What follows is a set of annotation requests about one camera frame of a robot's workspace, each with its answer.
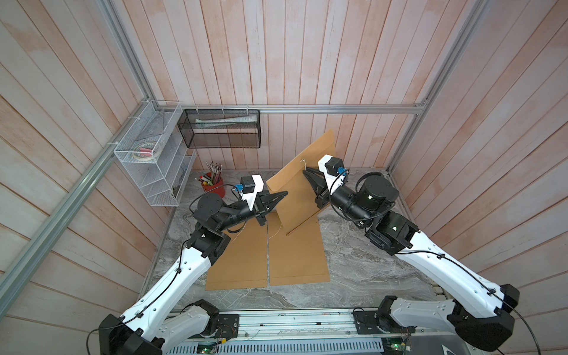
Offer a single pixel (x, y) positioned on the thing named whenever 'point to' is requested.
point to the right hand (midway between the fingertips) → (305, 169)
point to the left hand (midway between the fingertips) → (285, 195)
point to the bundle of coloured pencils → (213, 177)
